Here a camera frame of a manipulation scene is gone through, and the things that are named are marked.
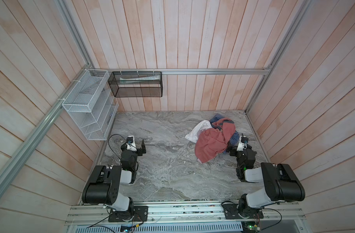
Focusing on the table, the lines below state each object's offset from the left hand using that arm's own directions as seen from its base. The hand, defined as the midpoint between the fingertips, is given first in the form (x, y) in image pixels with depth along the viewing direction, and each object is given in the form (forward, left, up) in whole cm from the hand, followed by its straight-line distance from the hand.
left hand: (136, 142), depth 90 cm
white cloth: (+13, -39, -8) cm, 42 cm away
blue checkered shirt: (+4, -65, -3) cm, 65 cm away
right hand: (+1, -64, 0) cm, 64 cm away
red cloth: (0, -49, +1) cm, 49 cm away
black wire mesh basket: (+40, +4, +15) cm, 43 cm away
